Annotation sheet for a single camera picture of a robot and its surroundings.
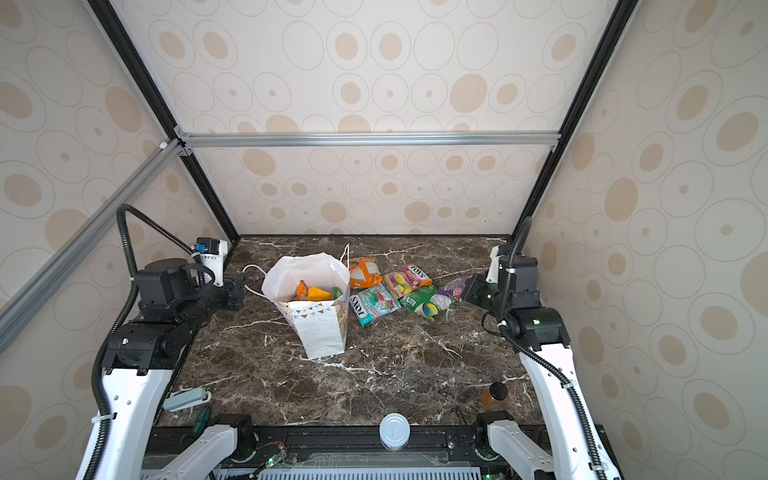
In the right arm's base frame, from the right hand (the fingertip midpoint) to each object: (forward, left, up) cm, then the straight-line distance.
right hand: (467, 279), depth 71 cm
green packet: (+7, +35, -15) cm, 38 cm away
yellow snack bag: (+6, +40, -14) cm, 43 cm away
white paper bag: (-5, +37, -12) cm, 40 cm away
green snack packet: (+10, +11, -24) cm, 29 cm away
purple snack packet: (0, +3, -3) cm, 4 cm away
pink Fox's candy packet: (+17, +16, -24) cm, 33 cm away
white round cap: (-28, +18, -23) cm, 40 cm away
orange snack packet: (+21, +28, -23) cm, 42 cm away
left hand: (-2, +49, +7) cm, 49 cm away
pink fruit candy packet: (+8, +45, -16) cm, 49 cm away
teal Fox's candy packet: (+10, +25, -25) cm, 37 cm away
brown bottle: (-18, -9, -27) cm, 34 cm away
